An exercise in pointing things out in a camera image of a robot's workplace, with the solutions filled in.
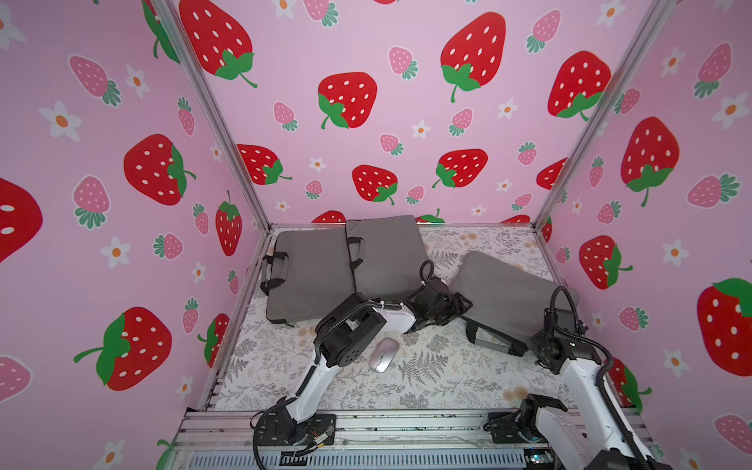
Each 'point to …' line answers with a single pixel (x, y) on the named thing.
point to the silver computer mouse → (384, 355)
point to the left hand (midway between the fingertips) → (473, 310)
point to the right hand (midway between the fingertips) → (539, 345)
